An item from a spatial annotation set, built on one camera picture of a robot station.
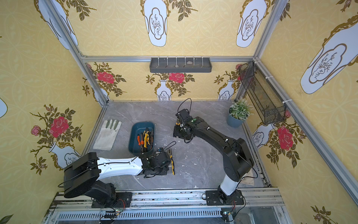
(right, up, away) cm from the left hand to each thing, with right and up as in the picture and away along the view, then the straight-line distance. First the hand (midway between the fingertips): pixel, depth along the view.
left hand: (167, 171), depth 84 cm
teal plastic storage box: (-19, +19, +10) cm, 28 cm away
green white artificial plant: (+48, +38, +10) cm, 62 cm away
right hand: (+5, +21, +2) cm, 21 cm away
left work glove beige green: (-44, +18, +13) cm, 50 cm away
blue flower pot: (+46, +29, +16) cm, 57 cm away
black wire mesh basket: (+60, +42, -1) cm, 73 cm away
